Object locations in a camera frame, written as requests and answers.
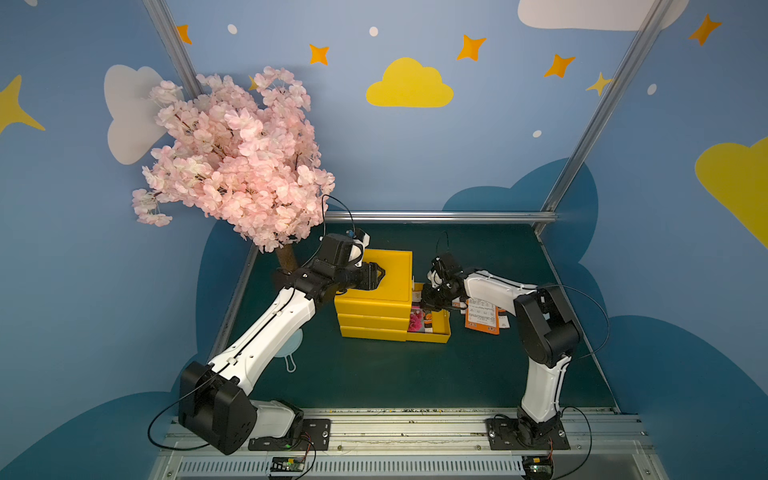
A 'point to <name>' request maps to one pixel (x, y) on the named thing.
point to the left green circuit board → (287, 466)
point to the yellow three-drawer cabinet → (383, 313)
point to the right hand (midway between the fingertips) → (422, 302)
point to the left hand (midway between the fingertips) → (377, 269)
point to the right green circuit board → (538, 467)
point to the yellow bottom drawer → (441, 330)
